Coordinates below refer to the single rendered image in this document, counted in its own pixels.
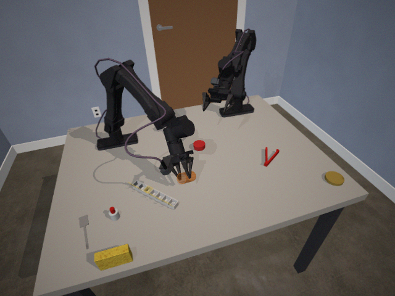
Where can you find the yellow round disc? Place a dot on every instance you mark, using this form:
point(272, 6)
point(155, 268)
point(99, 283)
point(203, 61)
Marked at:
point(334, 178)

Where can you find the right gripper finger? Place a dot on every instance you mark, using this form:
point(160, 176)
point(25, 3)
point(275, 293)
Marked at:
point(185, 165)
point(177, 167)

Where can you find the grey cylinder with red top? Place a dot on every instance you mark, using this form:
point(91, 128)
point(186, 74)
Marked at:
point(114, 214)

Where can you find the orange translucent pill bottle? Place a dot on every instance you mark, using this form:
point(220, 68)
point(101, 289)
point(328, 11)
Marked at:
point(183, 178)

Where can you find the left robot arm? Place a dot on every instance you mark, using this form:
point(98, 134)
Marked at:
point(239, 64)

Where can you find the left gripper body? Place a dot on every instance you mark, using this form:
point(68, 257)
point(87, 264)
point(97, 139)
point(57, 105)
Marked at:
point(221, 93)

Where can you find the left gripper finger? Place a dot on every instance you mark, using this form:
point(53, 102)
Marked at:
point(230, 99)
point(206, 101)

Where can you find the white weekly pill organiser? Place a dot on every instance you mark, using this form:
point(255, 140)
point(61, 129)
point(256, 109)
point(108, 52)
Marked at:
point(153, 194)

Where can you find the red short cylinder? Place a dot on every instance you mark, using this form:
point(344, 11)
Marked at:
point(199, 145)

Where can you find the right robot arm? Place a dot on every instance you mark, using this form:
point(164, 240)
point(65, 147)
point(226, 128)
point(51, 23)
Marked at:
point(114, 79)

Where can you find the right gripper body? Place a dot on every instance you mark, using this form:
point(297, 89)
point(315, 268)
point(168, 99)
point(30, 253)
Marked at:
point(177, 153)

